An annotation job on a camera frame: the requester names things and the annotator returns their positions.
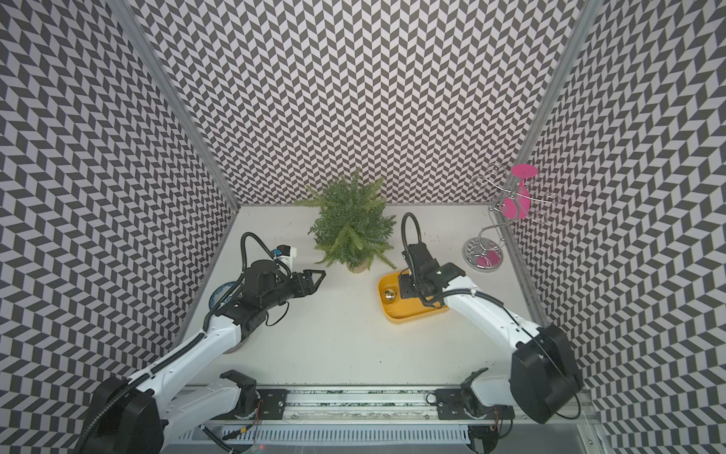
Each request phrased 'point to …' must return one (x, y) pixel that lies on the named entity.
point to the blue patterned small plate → (218, 292)
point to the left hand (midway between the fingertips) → (318, 277)
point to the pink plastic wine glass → (520, 205)
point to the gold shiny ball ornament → (389, 295)
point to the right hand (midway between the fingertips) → (411, 290)
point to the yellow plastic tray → (398, 309)
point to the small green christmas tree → (352, 227)
